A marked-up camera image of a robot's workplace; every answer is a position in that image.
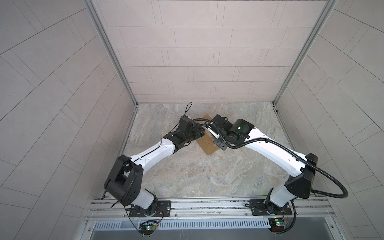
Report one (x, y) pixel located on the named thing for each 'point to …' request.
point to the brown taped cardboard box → (206, 141)
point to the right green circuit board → (277, 224)
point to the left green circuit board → (147, 228)
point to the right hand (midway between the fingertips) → (219, 139)
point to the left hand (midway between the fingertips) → (205, 129)
